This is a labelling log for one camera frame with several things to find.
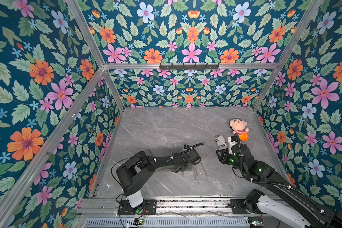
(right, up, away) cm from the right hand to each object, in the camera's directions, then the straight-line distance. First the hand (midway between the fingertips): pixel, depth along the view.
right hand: (220, 150), depth 77 cm
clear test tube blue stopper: (-13, -16, +8) cm, 22 cm away
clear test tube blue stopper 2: (-7, -12, +12) cm, 18 cm away
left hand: (-17, -13, +13) cm, 25 cm away
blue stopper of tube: (-6, -1, +21) cm, 22 cm away
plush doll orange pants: (+19, +13, +22) cm, 31 cm away
